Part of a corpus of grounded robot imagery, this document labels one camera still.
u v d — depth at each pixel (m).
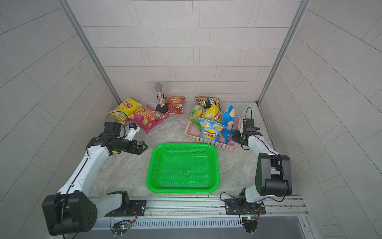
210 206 0.73
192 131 1.00
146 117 0.96
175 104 1.05
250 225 0.69
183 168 0.85
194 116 0.91
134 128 0.71
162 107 1.10
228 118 0.87
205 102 1.08
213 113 0.92
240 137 0.81
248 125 0.71
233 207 0.71
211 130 0.84
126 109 1.04
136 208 0.71
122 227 0.65
